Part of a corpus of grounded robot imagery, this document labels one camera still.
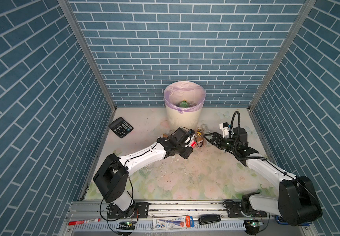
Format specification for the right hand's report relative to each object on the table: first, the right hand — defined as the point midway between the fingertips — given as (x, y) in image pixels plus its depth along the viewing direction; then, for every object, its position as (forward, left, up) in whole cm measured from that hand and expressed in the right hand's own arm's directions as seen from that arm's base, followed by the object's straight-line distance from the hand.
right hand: (205, 136), depth 83 cm
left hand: (-6, +9, -5) cm, 12 cm away
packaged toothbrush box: (-40, +15, -16) cm, 45 cm away
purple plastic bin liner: (+32, +19, +6) cm, 38 cm away
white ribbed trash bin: (+12, +10, 0) cm, 16 cm away
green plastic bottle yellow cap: (+27, +14, -1) cm, 30 cm away
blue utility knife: (-36, -47, -15) cm, 61 cm away
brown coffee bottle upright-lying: (+1, +3, -2) cm, 4 cm away
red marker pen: (-43, +58, -14) cm, 73 cm away
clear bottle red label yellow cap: (-5, +8, 0) cm, 9 cm away
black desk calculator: (+13, +59, -13) cm, 61 cm away
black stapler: (-37, -2, -14) cm, 40 cm away
